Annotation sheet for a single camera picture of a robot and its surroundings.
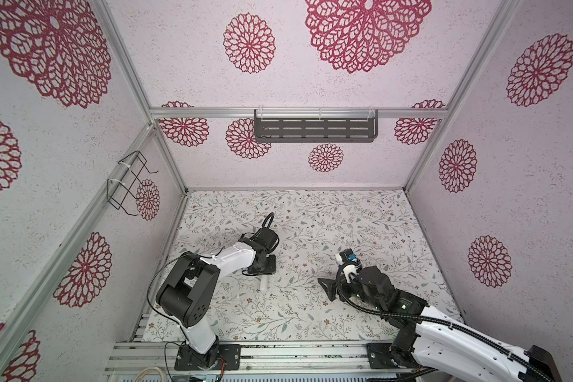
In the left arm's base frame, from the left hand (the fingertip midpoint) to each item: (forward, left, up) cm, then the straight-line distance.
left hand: (268, 273), depth 92 cm
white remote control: (-6, +1, +4) cm, 7 cm away
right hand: (-6, -21, +15) cm, 27 cm away
